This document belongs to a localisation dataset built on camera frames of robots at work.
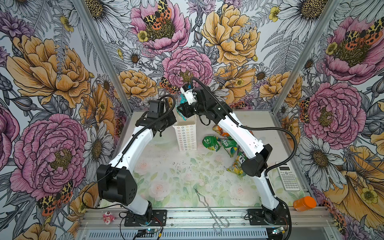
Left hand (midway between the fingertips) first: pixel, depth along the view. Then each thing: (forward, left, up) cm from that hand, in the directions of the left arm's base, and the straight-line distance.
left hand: (175, 122), depth 84 cm
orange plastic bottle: (-39, -62, -14) cm, 74 cm away
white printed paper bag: (-6, -6, -1) cm, 8 cm away
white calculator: (-23, -64, -23) cm, 72 cm away
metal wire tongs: (-44, -22, -24) cm, 54 cm away
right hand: (0, -4, +8) cm, 9 cm away
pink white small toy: (-42, +30, -20) cm, 55 cm away
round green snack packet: (-2, -21, -18) cm, 28 cm away
